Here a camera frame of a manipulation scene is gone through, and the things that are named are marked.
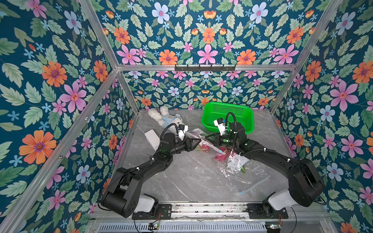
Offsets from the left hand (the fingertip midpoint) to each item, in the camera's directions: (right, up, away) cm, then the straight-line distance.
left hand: (200, 140), depth 80 cm
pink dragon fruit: (+15, -10, +6) cm, 19 cm away
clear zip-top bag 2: (+24, -20, +5) cm, 32 cm away
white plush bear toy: (-26, +14, +26) cm, 39 cm away
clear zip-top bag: (+11, -7, -1) cm, 13 cm away
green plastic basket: (+11, +20, +36) cm, 43 cm away
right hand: (+5, +3, +1) cm, 6 cm away
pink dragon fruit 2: (+3, -6, +9) cm, 11 cm away
